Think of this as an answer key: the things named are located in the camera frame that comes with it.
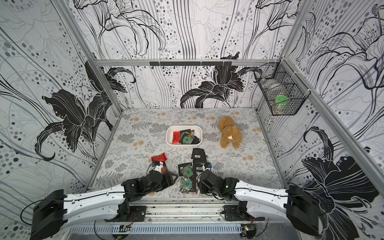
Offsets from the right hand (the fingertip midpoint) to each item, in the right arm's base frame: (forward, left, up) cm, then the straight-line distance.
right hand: (200, 184), depth 81 cm
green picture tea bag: (+29, +9, +2) cm, 30 cm away
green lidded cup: (+34, -45, +27) cm, 63 cm away
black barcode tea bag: (+28, +3, +1) cm, 28 cm away
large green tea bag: (+8, +7, 0) cm, 11 cm away
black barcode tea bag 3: (+10, +2, -1) cm, 10 cm away
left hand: (0, +13, +2) cm, 13 cm away
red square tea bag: (+16, +24, +1) cm, 29 cm away
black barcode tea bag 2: (+18, +1, -1) cm, 18 cm away
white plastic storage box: (+35, +1, +1) cm, 35 cm away
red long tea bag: (+32, +17, 0) cm, 36 cm away
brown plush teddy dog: (+27, -18, +11) cm, 35 cm away
